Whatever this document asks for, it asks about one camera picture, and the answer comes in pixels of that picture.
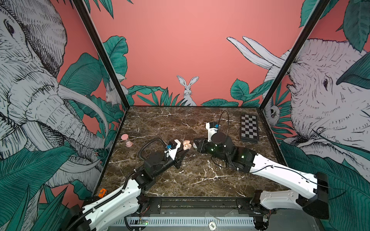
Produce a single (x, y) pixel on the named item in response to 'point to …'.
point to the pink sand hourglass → (125, 137)
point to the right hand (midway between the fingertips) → (191, 140)
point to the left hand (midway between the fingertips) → (187, 147)
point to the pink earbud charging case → (186, 145)
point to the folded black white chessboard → (249, 128)
